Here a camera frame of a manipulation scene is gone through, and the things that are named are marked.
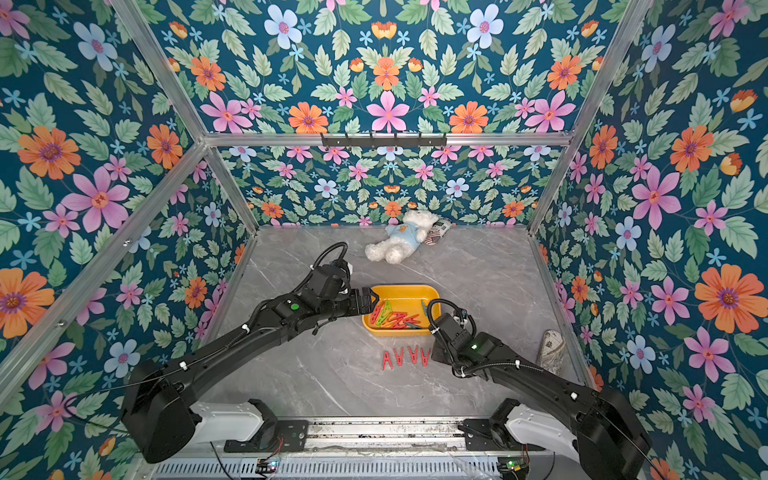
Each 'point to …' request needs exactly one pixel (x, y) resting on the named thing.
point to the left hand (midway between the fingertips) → (371, 299)
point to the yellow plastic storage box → (401, 310)
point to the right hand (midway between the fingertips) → (438, 351)
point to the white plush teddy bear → (403, 238)
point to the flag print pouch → (551, 353)
